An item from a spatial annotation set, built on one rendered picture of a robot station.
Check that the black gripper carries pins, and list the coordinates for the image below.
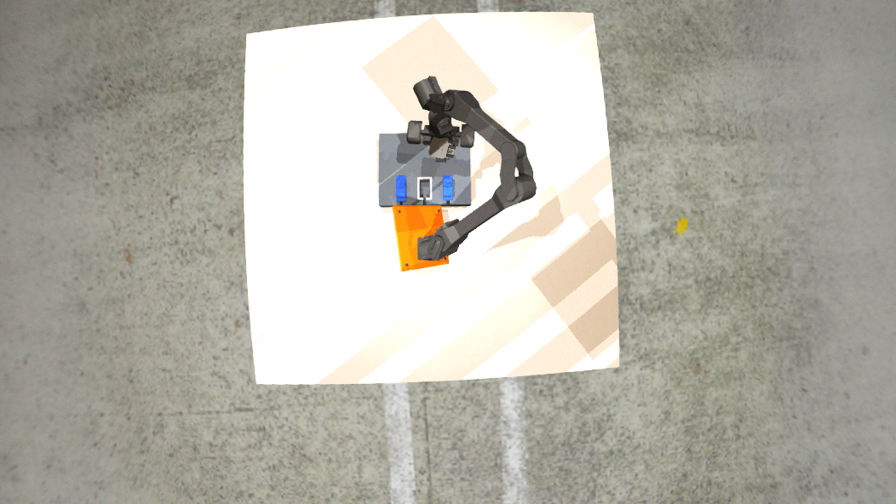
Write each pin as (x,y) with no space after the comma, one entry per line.
(415,132)

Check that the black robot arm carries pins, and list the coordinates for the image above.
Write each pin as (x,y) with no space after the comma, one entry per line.
(463,106)

